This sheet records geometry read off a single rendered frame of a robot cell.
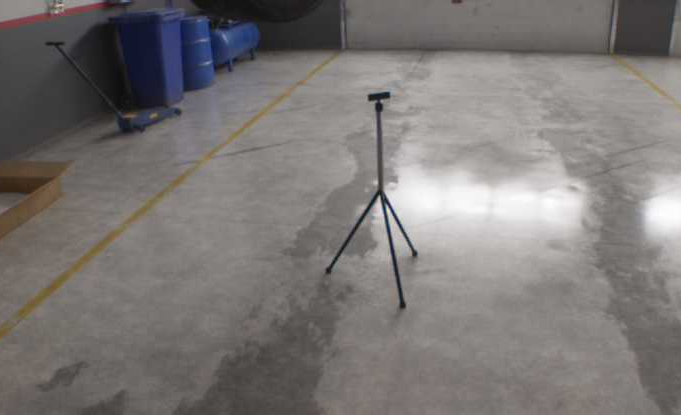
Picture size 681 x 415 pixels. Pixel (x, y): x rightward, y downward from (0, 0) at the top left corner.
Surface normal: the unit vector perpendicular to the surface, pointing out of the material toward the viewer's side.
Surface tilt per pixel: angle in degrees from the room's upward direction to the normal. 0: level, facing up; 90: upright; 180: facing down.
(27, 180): 90
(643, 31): 90
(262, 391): 0
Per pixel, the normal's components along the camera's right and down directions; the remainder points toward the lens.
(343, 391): -0.04, -0.90
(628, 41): -0.22, 0.43
